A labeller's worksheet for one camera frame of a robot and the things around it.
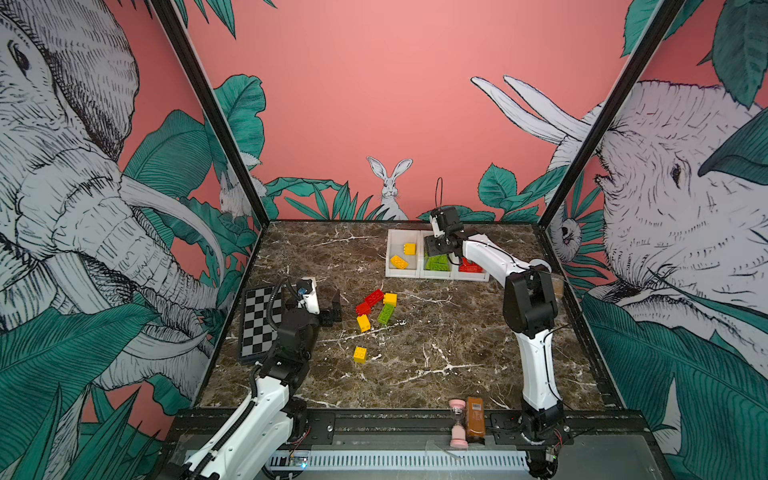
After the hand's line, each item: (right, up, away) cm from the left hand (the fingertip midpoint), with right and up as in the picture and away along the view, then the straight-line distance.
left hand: (325, 287), depth 81 cm
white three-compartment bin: (+24, +8, +30) cm, 39 cm away
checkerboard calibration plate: (-21, -14, +5) cm, 26 cm away
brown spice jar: (+74, -2, +17) cm, 76 cm away
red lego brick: (+9, -9, +12) cm, 18 cm away
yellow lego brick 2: (+21, +6, +26) cm, 34 cm away
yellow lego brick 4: (+10, -12, +10) cm, 18 cm away
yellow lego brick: (+25, +11, +29) cm, 40 cm away
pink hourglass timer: (+35, -35, -8) cm, 50 cm away
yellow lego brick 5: (+9, -20, +3) cm, 22 cm away
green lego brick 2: (+16, -10, +13) cm, 23 cm away
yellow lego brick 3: (+18, -6, +17) cm, 25 cm away
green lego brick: (+35, +5, +24) cm, 42 cm away
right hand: (+32, +14, +21) cm, 41 cm away
